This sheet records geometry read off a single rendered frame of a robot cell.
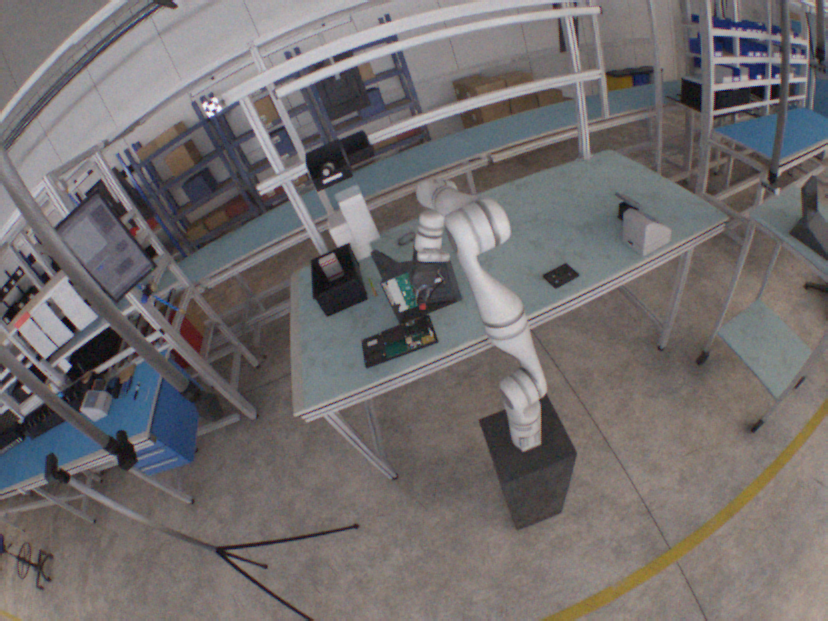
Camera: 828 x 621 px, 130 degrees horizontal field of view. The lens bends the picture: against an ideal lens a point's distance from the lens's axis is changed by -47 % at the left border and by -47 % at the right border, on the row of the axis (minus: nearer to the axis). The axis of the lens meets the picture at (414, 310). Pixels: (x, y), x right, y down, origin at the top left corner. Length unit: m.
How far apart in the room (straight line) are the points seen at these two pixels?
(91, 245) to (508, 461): 1.88
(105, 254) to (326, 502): 1.79
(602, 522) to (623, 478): 0.26
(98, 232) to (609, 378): 2.78
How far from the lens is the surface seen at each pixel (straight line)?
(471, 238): 0.63
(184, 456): 2.24
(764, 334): 2.42
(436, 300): 1.34
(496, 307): 0.70
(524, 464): 1.12
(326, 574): 2.20
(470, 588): 1.93
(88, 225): 1.84
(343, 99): 2.84
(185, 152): 4.95
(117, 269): 1.93
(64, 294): 2.49
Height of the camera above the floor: 1.91
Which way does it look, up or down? 42 degrees down
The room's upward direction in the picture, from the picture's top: 23 degrees counter-clockwise
